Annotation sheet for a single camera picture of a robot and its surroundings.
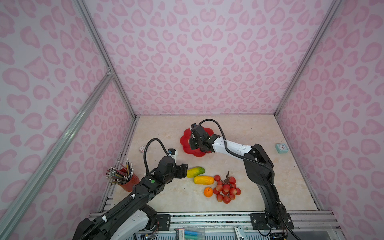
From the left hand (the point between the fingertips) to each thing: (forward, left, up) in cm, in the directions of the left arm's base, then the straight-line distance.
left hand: (183, 163), depth 82 cm
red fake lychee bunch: (-13, -22, -7) cm, 27 cm away
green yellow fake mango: (-2, -6, -8) cm, 10 cm away
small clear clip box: (+15, +28, -9) cm, 33 cm away
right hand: (+17, -5, -3) cm, 18 cm away
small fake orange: (-13, -13, -9) cm, 20 cm away
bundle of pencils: (-6, +32, +1) cm, 33 cm away
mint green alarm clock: (+14, -63, -10) cm, 65 cm away
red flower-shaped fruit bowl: (+20, 0, -8) cm, 21 cm away
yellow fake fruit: (-6, -11, -8) cm, 15 cm away
